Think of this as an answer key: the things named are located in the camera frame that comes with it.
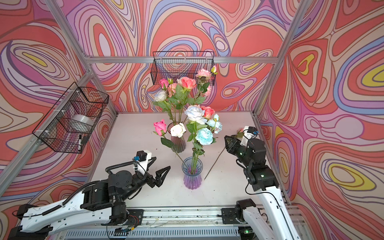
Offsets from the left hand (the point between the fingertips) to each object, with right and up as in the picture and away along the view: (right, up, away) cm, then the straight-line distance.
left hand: (164, 163), depth 63 cm
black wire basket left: (-50, +17, +10) cm, 54 cm away
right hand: (+29, +9, +8) cm, 31 cm away
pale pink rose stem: (+45, +11, +41) cm, 62 cm away
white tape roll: (-43, +20, +10) cm, 48 cm away
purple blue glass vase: (+12, -16, +21) cm, 29 cm away
